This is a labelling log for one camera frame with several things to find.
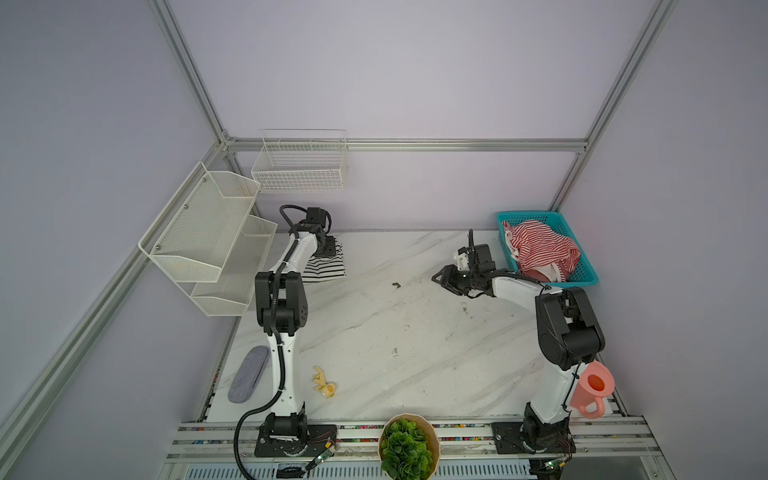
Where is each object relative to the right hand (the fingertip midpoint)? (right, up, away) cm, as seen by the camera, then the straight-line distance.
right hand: (434, 279), depth 96 cm
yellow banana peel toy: (-31, -28, -18) cm, 46 cm away
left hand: (-39, +10, +7) cm, 41 cm away
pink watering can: (+37, -24, -23) cm, 50 cm away
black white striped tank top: (-39, +3, +8) cm, 40 cm away
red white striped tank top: (+39, +10, +8) cm, 41 cm away
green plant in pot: (-10, -34, -33) cm, 49 cm away
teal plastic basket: (+51, +2, +2) cm, 51 cm away
